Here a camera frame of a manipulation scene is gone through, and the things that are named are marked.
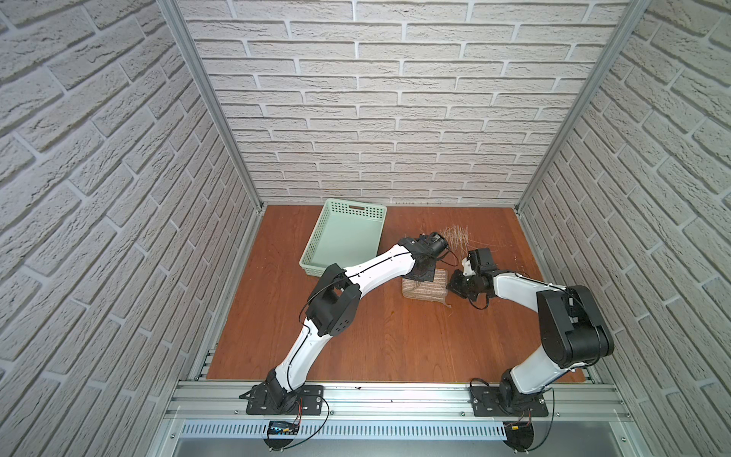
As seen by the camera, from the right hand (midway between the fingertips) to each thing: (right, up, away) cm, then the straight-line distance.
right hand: (441, 285), depth 95 cm
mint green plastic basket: (-34, +18, +15) cm, 41 cm away
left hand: (-7, +7, -2) cm, 10 cm away
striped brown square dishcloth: (-4, -2, -1) cm, 5 cm away
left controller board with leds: (-47, -32, -23) cm, 61 cm away
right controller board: (+14, -33, -25) cm, 44 cm away
